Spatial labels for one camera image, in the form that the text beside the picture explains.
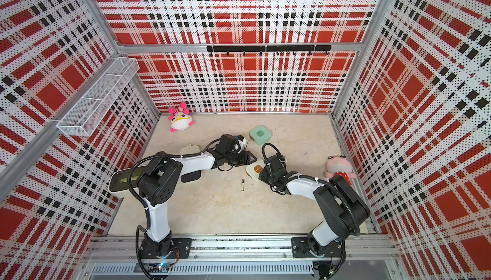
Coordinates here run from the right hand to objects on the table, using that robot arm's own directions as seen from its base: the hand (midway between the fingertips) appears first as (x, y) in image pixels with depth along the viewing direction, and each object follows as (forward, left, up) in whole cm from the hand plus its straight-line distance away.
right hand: (264, 174), depth 92 cm
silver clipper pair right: (-6, +11, -2) cm, 12 cm away
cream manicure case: (+16, +40, -1) cm, 43 cm away
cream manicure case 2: (+2, +5, 0) cm, 5 cm away
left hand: (+7, +4, +3) cm, 9 cm away
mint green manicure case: (+25, +2, 0) cm, 25 cm away
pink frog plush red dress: (+2, -36, +4) cm, 37 cm away
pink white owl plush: (+34, +49, +6) cm, 59 cm away
